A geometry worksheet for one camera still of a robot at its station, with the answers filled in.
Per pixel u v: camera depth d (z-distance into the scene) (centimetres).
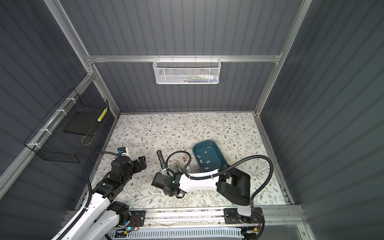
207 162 93
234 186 47
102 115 81
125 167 61
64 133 72
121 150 70
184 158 91
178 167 87
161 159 93
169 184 63
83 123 74
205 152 98
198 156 96
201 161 94
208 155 97
